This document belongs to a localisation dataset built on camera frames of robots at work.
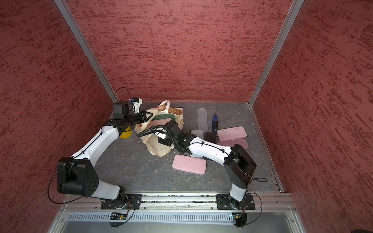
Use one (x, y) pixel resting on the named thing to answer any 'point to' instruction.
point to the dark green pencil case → (164, 116)
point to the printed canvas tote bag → (153, 146)
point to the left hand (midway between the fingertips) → (152, 117)
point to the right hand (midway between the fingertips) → (163, 133)
